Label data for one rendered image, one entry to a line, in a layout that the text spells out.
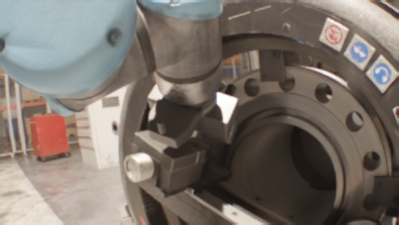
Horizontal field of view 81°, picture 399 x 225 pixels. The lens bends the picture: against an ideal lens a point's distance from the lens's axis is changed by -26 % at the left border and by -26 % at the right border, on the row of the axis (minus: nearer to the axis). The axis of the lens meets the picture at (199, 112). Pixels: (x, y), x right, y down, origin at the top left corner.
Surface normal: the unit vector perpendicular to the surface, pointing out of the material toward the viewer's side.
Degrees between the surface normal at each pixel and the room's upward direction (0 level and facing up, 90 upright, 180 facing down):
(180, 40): 123
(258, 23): 90
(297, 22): 90
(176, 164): 115
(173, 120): 53
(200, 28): 136
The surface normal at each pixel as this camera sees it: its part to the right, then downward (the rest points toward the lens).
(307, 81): -0.66, 0.11
